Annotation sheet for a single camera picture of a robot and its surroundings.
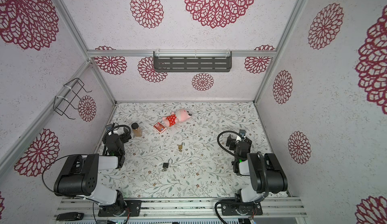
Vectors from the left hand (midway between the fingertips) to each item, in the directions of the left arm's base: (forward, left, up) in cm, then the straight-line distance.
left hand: (117, 133), depth 92 cm
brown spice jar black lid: (+3, -10, -3) cm, 11 cm away
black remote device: (-42, +8, -4) cm, 43 cm away
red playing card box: (+9, -23, -7) cm, 26 cm away
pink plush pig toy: (+15, -38, -2) cm, 41 cm away
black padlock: (-17, -30, -8) cm, 36 cm away
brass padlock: (-5, -38, -9) cm, 40 cm away
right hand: (-2, -75, -1) cm, 75 cm away
